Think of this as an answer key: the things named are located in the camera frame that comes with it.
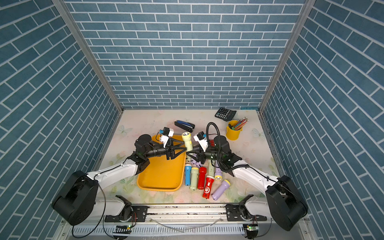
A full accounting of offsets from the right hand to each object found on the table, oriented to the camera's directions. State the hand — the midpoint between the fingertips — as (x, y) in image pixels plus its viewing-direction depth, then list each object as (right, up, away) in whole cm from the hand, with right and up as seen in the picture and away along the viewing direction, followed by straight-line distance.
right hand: (190, 152), depth 76 cm
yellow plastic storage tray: (-17, -15, +9) cm, 24 cm away
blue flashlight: (-2, -14, +7) cm, 16 cm away
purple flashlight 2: (+15, -14, +8) cm, 22 cm away
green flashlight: (-1, +8, -4) cm, 9 cm away
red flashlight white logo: (+10, -18, +4) cm, 21 cm away
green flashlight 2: (+12, -12, +10) cm, 20 cm away
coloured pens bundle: (+31, +15, +17) cm, 39 cm away
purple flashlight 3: (+18, -20, +4) cm, 27 cm away
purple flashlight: (+3, -9, +13) cm, 16 cm away
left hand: (-2, +2, -3) cm, 4 cm away
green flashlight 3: (+2, -16, +8) cm, 18 cm away
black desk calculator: (+25, +21, +39) cm, 51 cm away
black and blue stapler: (-5, +13, +32) cm, 35 cm away
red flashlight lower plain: (+6, -17, +6) cm, 19 cm away
